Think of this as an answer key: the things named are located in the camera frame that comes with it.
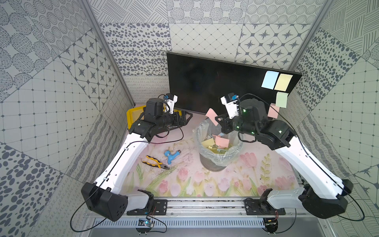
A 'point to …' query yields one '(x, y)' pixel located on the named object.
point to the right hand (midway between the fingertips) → (217, 120)
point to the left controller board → (145, 225)
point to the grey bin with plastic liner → (216, 148)
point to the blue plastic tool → (170, 157)
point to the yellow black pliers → (160, 164)
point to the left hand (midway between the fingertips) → (183, 110)
